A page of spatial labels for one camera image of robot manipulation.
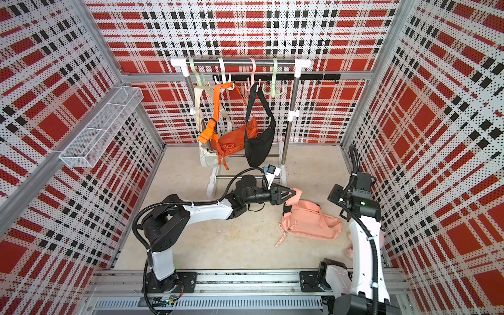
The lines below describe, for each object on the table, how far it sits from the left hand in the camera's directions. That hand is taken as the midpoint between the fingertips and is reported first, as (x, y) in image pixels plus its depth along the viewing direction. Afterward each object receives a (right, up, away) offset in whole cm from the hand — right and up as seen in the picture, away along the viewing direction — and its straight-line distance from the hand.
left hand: (295, 191), depth 76 cm
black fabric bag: (-15, +19, +22) cm, 32 cm away
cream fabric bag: (-38, +13, +14) cm, 43 cm away
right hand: (+18, -1, 0) cm, 18 cm away
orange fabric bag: (-31, +22, +19) cm, 43 cm away
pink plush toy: (+23, -25, +3) cm, 34 cm away
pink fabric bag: (+7, -14, +11) cm, 19 cm away
